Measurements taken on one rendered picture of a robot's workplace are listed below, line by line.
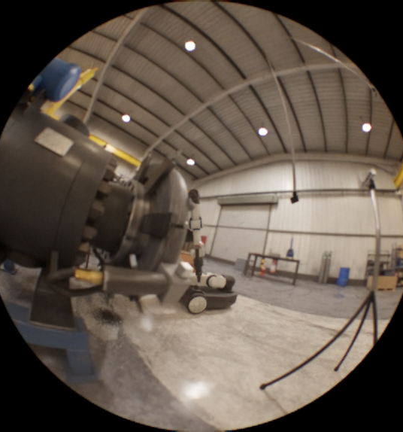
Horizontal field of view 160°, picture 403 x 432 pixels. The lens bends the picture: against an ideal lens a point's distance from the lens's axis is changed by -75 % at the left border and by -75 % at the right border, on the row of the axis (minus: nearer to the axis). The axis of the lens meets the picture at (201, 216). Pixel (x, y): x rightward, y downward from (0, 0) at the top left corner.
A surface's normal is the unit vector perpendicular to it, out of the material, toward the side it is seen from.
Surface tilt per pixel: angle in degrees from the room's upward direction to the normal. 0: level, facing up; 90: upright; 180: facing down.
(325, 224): 90
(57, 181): 83
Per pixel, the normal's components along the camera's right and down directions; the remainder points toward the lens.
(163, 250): 0.30, -0.02
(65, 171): 0.81, -0.18
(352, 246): -0.66, -0.33
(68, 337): 0.77, 0.06
